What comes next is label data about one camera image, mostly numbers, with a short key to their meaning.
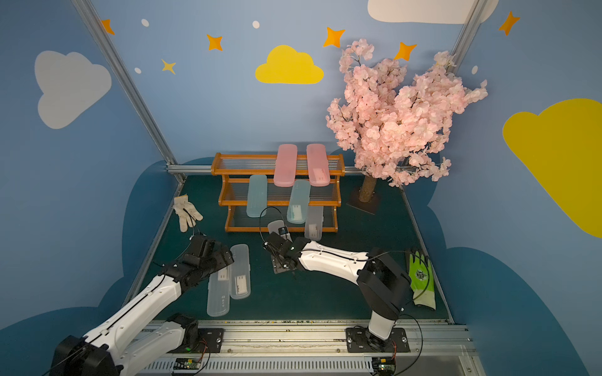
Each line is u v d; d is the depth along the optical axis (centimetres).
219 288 86
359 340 75
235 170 84
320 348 73
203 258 65
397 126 65
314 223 101
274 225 95
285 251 65
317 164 87
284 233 78
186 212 111
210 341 76
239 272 88
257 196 94
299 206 88
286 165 84
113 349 41
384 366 73
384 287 45
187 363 72
